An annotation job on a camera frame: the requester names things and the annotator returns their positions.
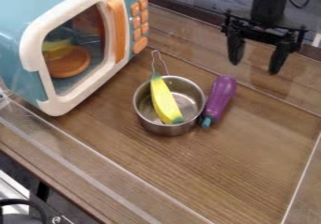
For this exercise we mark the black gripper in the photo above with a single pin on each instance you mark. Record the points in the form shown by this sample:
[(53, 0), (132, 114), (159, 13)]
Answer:
[(283, 34)]

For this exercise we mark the silver metal pot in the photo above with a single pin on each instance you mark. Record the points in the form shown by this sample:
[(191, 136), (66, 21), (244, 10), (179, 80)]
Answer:
[(188, 94)]

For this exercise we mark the orange plate inside microwave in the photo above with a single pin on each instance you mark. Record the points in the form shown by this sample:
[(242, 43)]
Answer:
[(68, 61)]

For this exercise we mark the yellow toy banana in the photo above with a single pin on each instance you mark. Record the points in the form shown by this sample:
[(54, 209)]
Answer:
[(164, 101)]

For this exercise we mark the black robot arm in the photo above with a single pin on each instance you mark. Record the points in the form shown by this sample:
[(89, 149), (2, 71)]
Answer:
[(270, 11)]

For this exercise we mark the purple toy eggplant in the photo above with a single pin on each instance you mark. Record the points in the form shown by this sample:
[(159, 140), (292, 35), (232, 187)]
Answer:
[(222, 93)]

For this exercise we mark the blue toy microwave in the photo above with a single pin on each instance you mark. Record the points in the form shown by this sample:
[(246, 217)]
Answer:
[(110, 27)]

